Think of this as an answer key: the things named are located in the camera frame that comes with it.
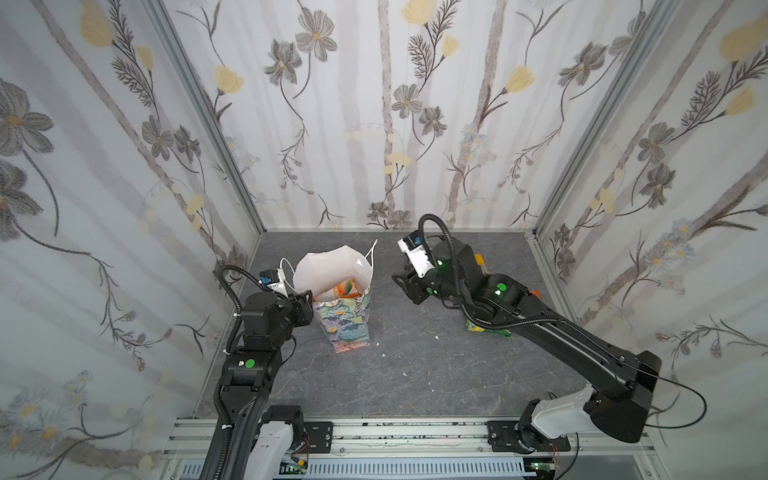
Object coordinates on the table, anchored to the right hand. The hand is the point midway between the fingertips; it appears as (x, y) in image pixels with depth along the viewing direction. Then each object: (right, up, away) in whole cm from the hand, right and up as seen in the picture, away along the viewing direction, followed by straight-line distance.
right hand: (395, 265), depth 67 cm
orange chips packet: (+50, -11, +37) cm, 63 cm away
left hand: (-24, -5, +7) cm, 25 cm away
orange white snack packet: (-14, -7, +17) cm, 23 cm away
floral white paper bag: (-17, -5, +21) cm, 28 cm away
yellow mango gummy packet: (+31, +1, +38) cm, 49 cm away
